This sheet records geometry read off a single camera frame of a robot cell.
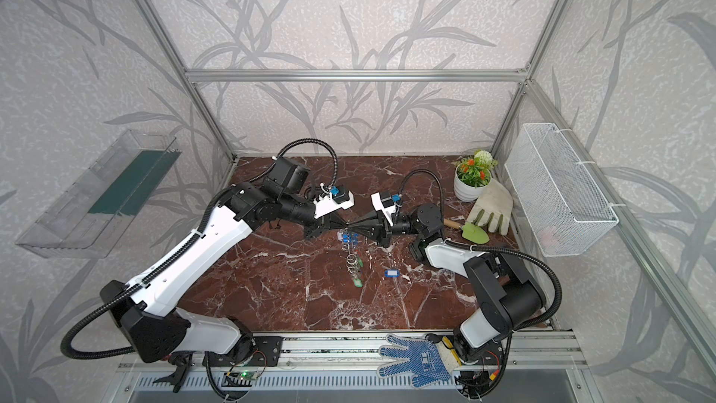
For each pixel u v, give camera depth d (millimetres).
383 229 663
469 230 971
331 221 607
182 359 703
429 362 718
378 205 620
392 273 883
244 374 707
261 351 732
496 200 1077
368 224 675
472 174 937
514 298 453
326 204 581
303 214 587
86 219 639
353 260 662
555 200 644
